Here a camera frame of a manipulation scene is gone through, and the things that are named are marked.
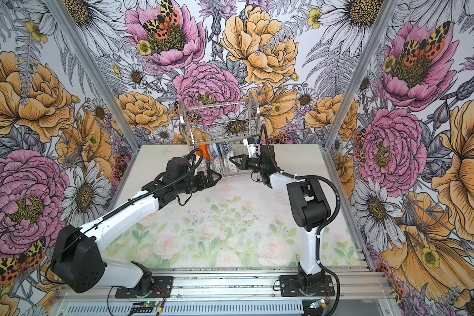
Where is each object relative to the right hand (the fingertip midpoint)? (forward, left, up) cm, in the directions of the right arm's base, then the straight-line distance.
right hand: (230, 163), depth 91 cm
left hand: (-12, +7, +2) cm, 14 cm away
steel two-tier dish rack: (+31, +7, -6) cm, 32 cm away
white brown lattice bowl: (+2, +7, -3) cm, 8 cm away
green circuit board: (-51, +29, -17) cm, 61 cm away
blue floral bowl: (+12, +8, -4) cm, 15 cm away
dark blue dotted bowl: (+14, +3, -3) cm, 15 cm away
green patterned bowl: (-1, 0, -1) cm, 1 cm away
